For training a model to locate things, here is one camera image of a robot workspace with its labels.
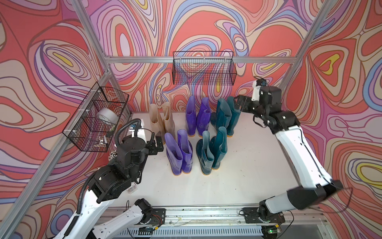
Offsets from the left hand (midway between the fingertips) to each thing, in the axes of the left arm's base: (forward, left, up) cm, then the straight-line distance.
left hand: (152, 133), depth 60 cm
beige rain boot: (+17, +3, -13) cm, 21 cm away
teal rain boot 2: (+28, -35, -20) cm, 49 cm away
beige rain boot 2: (+18, -2, -16) cm, 25 cm away
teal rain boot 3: (+23, -41, -12) cm, 49 cm away
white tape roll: (+16, +26, -6) cm, 31 cm away
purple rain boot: (+23, -23, -15) cm, 36 cm away
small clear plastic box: (-10, +17, -38) cm, 43 cm away
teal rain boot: (+3, -29, -12) cm, 32 cm away
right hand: (+18, -41, 0) cm, 44 cm away
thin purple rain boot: (+23, -16, -14) cm, 31 cm away
